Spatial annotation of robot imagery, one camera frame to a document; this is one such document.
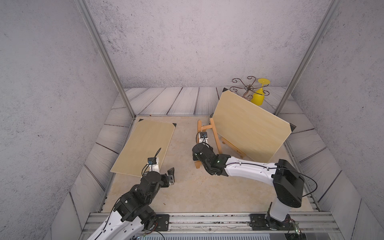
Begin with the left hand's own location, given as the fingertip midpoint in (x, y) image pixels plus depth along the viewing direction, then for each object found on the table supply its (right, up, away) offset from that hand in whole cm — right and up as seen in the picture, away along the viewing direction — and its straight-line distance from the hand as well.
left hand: (169, 170), depth 75 cm
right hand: (+14, +11, +8) cm, 19 cm away
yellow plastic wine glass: (+55, +40, +27) cm, 73 cm away
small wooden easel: (+35, +10, +23) cm, 43 cm away
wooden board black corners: (-22, +12, +30) cm, 39 cm away
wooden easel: (+15, +21, +5) cm, 27 cm away
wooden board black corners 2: (+49, +19, +8) cm, 53 cm away
